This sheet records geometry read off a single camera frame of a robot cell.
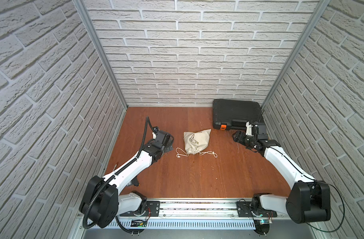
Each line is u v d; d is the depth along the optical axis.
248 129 0.77
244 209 0.73
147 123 0.70
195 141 0.92
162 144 0.64
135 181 0.83
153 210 0.73
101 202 0.40
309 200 0.41
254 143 0.64
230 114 1.09
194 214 0.74
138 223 0.71
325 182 0.41
